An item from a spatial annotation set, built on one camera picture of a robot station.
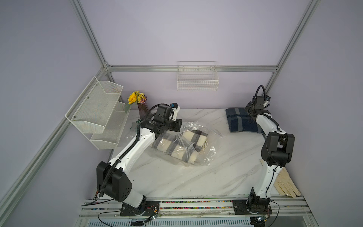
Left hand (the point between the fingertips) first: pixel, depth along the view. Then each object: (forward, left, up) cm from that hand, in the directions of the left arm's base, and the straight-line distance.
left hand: (180, 125), depth 80 cm
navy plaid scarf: (+20, -45, -18) cm, 53 cm away
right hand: (+19, -53, -7) cm, 57 cm away
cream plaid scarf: (-11, -3, -4) cm, 12 cm away
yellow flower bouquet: (+23, +30, +2) cm, 38 cm away
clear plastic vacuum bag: (-11, -15, -19) cm, 27 cm away
